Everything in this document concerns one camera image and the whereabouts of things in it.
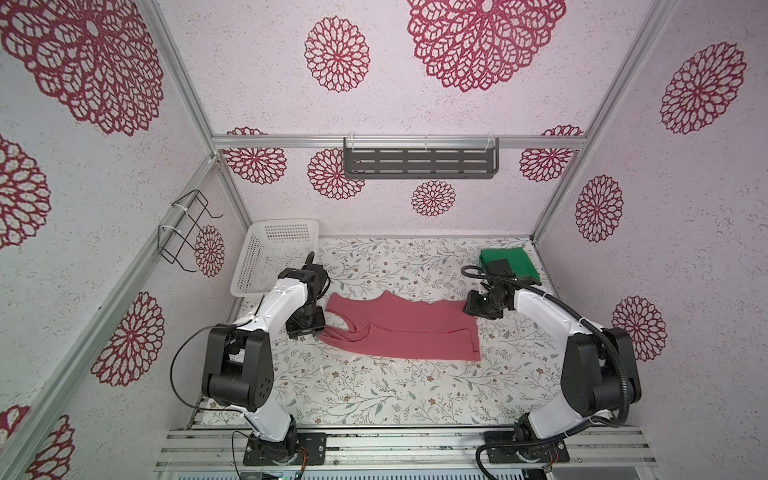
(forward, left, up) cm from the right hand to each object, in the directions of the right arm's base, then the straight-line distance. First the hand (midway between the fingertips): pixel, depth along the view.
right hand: (470, 305), depth 91 cm
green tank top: (+27, -23, -8) cm, 36 cm away
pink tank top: (-3, +27, -9) cm, 29 cm away
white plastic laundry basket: (+29, +73, -5) cm, 78 cm away
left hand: (-13, +48, 0) cm, 49 cm away
